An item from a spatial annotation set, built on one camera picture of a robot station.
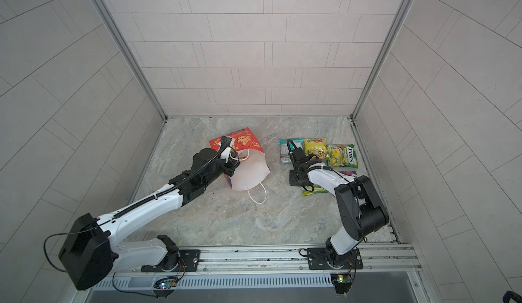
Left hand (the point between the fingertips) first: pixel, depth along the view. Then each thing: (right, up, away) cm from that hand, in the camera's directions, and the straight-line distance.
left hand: (240, 151), depth 80 cm
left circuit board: (-21, -41, -16) cm, 48 cm away
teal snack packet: (+19, -1, +19) cm, 27 cm away
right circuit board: (+37, -43, -12) cm, 58 cm away
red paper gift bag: (+4, -8, +9) cm, 12 cm away
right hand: (+24, -14, +13) cm, 31 cm away
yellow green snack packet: (+35, 0, +18) cm, 39 cm away
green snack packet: (+46, -4, +16) cm, 49 cm away
